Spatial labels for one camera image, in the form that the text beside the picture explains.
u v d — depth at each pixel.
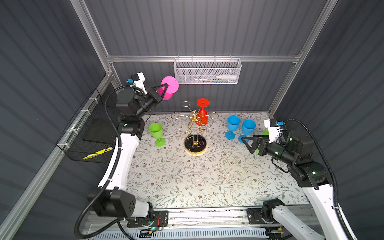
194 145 0.99
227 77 0.87
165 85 0.63
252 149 0.55
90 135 0.70
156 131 0.91
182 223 0.72
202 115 0.81
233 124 0.95
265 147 0.55
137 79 0.57
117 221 0.68
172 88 0.64
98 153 0.64
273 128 0.54
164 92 0.62
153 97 0.56
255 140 0.54
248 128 0.91
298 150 0.46
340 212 0.38
